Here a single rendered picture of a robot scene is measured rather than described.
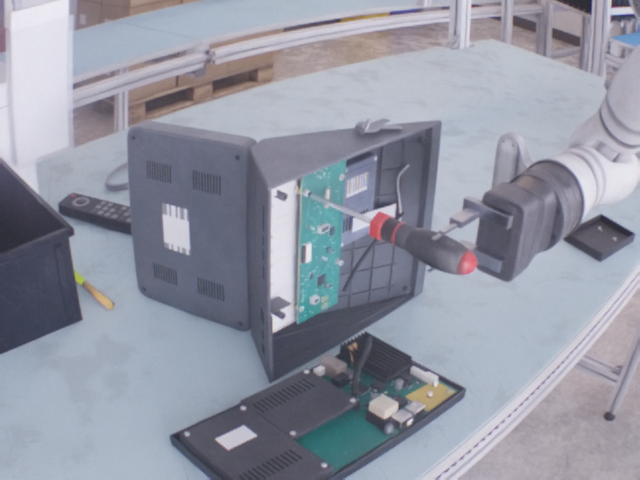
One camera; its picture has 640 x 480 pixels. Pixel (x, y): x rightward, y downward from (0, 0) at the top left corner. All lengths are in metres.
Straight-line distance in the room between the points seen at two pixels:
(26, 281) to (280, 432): 0.32
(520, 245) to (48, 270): 0.47
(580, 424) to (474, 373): 1.52
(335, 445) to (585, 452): 1.58
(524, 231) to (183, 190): 0.34
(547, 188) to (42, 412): 0.53
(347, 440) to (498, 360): 0.21
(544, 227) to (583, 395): 1.75
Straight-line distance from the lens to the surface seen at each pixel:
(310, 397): 0.68
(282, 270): 0.70
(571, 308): 0.90
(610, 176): 0.80
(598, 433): 2.26
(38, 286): 0.78
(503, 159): 0.74
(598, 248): 1.05
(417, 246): 0.59
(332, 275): 0.75
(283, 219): 0.68
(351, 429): 0.67
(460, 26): 2.03
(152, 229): 0.80
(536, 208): 0.63
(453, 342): 0.81
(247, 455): 0.62
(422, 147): 0.80
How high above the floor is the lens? 1.47
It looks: 26 degrees down
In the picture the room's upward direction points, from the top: 3 degrees clockwise
